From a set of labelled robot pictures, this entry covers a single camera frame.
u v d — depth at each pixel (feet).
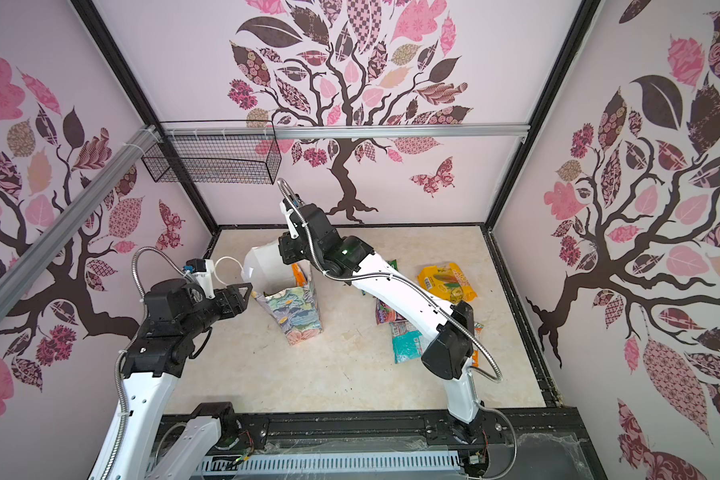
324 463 2.29
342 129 3.05
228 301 2.03
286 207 2.05
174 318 1.69
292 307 2.51
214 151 3.11
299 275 2.94
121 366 1.98
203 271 2.06
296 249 2.07
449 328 1.48
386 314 3.03
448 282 3.20
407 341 2.85
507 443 2.38
